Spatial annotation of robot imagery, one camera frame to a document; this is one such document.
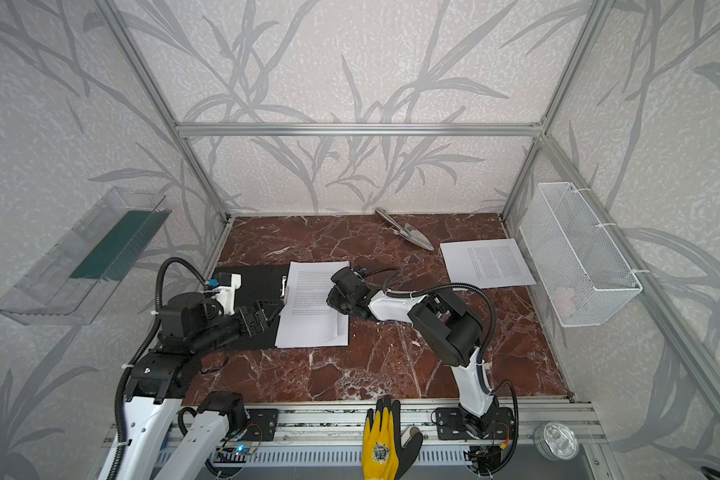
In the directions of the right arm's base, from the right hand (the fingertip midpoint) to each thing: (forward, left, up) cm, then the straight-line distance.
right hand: (327, 289), depth 94 cm
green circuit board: (-42, +20, -6) cm, 47 cm away
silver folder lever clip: (+3, +16, -3) cm, 16 cm away
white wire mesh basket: (-14, -59, +30) cm, 68 cm away
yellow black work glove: (-43, -18, -2) cm, 46 cm away
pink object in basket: (-13, -62, +17) cm, 65 cm away
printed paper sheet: (+14, -55, -5) cm, 57 cm away
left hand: (-14, +7, +20) cm, 26 cm away
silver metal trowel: (+28, -28, -5) cm, 40 cm away
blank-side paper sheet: (-8, +6, -4) cm, 11 cm away
